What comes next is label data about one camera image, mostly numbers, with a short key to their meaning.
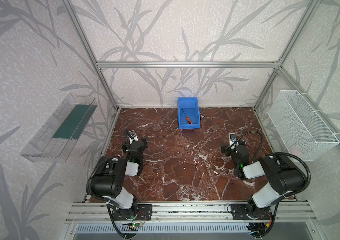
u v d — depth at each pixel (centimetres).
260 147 98
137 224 70
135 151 70
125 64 94
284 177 46
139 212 72
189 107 119
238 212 73
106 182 45
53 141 63
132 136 78
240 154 71
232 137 81
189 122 108
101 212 75
